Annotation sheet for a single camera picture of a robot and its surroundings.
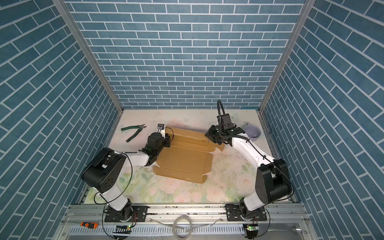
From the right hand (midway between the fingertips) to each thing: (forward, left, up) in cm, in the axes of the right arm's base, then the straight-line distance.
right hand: (203, 133), depth 86 cm
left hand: (+4, +23, -8) cm, 24 cm away
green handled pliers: (+13, +47, -15) cm, 51 cm away
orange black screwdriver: (-47, +50, -14) cm, 70 cm away
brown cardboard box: (-9, +8, -17) cm, 21 cm away
